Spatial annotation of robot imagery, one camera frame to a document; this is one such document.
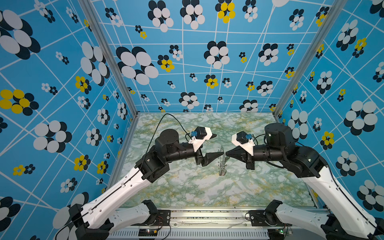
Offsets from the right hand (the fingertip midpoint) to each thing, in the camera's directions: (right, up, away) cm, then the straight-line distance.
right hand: (228, 151), depth 59 cm
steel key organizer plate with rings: (-3, -5, -1) cm, 6 cm away
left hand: (-4, +4, -4) cm, 7 cm away
